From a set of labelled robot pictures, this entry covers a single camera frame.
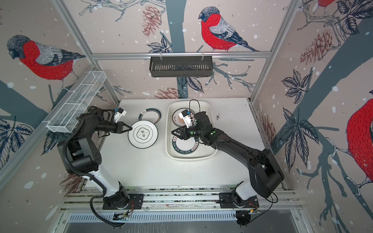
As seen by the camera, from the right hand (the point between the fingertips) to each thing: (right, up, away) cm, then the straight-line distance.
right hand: (173, 133), depth 77 cm
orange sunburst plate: (0, +5, +29) cm, 30 cm away
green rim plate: (+8, -11, +15) cm, 20 cm away
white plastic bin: (+18, -14, +13) cm, 26 cm away
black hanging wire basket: (+2, +45, +30) cm, 54 cm away
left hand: (-28, +2, +9) cm, 30 cm away
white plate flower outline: (-19, -2, +11) cm, 22 cm away
